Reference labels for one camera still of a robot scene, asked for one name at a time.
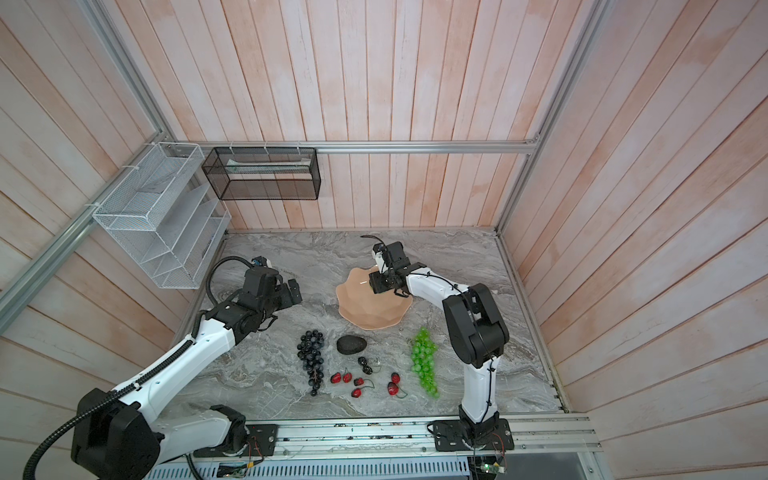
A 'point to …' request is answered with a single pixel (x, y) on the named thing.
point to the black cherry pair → (366, 368)
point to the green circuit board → (492, 468)
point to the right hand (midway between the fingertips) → (378, 277)
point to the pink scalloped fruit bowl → (361, 308)
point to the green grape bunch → (423, 361)
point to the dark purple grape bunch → (309, 351)
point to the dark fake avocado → (350, 344)
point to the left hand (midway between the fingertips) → (285, 295)
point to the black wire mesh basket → (264, 173)
